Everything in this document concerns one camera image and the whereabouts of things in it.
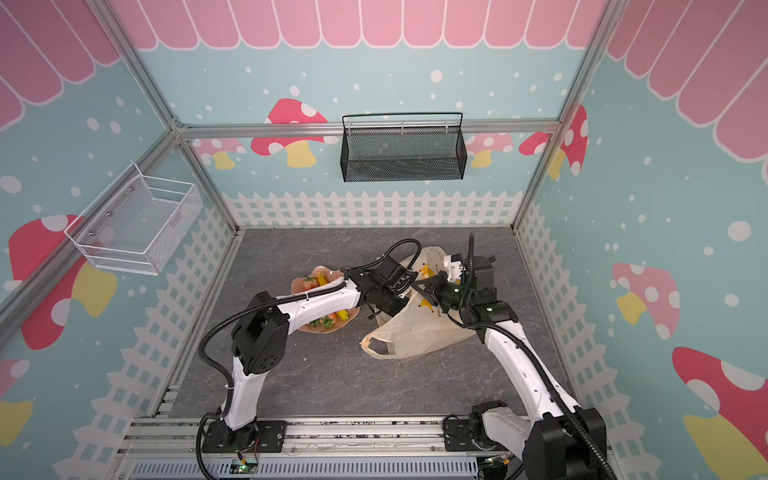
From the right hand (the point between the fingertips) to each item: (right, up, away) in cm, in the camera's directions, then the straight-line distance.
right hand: (410, 283), depth 76 cm
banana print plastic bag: (+3, -11, +1) cm, 11 cm away
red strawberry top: (-32, -2, +20) cm, 38 cm away
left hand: (+1, -11, +12) cm, 17 cm away
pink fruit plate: (-18, +2, -8) cm, 20 cm away
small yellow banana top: (-28, -1, +21) cm, 35 cm away
